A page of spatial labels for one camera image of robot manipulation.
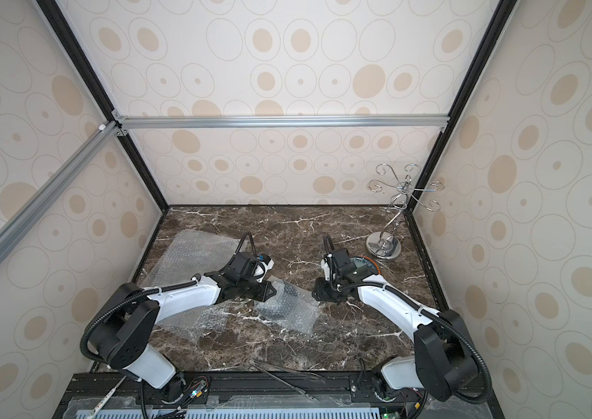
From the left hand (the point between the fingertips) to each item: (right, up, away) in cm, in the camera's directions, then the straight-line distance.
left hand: (282, 292), depth 87 cm
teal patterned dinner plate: (+30, +9, +13) cm, 34 cm away
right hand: (+14, 0, -1) cm, 14 cm away
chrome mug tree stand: (+40, +15, +17) cm, 46 cm away
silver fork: (-49, -27, -17) cm, 59 cm away
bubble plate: (+3, -5, 0) cm, 6 cm away
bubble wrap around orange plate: (-36, +12, +16) cm, 42 cm away
